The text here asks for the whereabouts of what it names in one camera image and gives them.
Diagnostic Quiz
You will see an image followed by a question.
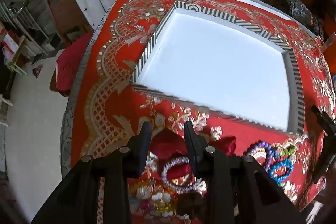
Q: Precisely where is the green bead bracelet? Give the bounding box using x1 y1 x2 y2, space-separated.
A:
280 145 299 158

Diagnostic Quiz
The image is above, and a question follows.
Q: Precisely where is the red satin bow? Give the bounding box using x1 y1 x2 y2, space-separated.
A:
150 130 237 180

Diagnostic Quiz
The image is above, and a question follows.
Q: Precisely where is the black scrunchie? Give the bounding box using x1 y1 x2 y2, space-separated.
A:
178 192 208 217

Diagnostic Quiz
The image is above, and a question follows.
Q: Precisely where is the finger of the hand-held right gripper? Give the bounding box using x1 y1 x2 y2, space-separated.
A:
311 105 336 135
312 135 336 184

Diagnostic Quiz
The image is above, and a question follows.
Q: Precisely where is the patterned slipper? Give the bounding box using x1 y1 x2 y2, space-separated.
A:
32 65 44 79

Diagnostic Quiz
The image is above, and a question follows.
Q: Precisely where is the blue bead bracelet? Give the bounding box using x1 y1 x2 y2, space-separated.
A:
268 158 295 183

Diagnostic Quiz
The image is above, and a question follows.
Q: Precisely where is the red cushioned stool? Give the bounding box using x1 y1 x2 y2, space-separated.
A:
49 30 95 98

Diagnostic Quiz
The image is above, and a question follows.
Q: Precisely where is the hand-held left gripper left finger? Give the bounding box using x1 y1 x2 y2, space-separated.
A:
31 121 153 224

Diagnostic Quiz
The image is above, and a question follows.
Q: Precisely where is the silver bracelet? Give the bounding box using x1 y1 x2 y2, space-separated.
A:
161 156 208 192

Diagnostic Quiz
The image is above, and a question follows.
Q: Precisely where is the metal rack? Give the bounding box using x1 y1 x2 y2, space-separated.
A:
0 0 57 57

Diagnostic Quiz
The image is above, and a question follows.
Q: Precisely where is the striped white tray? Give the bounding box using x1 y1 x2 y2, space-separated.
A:
130 1 305 135

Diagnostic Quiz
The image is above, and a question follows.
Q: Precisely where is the purple bead bracelet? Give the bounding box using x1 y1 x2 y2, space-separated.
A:
244 141 275 172

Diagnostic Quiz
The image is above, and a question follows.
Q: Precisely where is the red embroidered tablecloth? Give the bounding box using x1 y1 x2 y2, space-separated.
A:
70 0 336 224

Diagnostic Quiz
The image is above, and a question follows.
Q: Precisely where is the black plastic bag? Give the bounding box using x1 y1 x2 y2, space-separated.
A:
278 0 325 36

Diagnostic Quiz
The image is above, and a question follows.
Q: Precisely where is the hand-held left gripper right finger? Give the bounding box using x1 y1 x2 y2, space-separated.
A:
183 121 307 224

